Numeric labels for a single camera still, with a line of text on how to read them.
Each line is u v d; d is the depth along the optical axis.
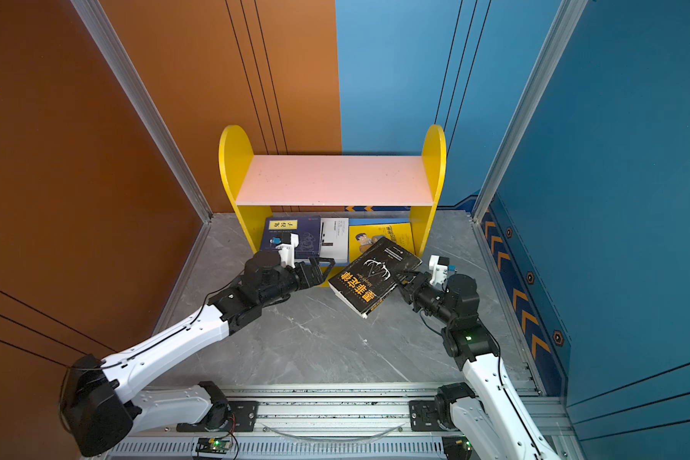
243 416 0.74
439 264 0.68
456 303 0.54
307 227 0.90
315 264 0.66
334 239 0.91
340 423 0.74
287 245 0.68
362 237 0.92
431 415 0.73
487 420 0.43
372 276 0.72
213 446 0.71
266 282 0.59
